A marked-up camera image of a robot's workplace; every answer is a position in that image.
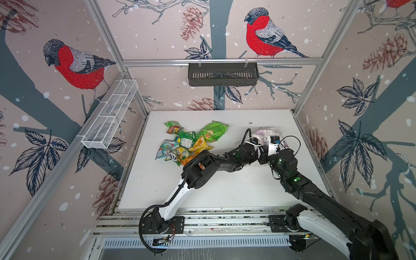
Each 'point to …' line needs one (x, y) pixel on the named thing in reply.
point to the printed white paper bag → (264, 135)
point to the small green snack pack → (186, 139)
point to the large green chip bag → (213, 131)
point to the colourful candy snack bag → (164, 148)
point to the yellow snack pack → (200, 145)
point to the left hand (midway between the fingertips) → (261, 151)
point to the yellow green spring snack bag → (178, 155)
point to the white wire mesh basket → (109, 112)
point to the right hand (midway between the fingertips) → (260, 143)
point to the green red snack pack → (174, 127)
